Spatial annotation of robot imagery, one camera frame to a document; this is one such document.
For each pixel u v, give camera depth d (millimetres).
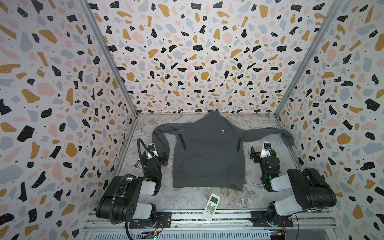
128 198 441
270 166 688
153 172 665
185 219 757
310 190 462
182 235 702
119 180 429
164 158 843
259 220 730
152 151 740
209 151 985
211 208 763
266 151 783
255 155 832
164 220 733
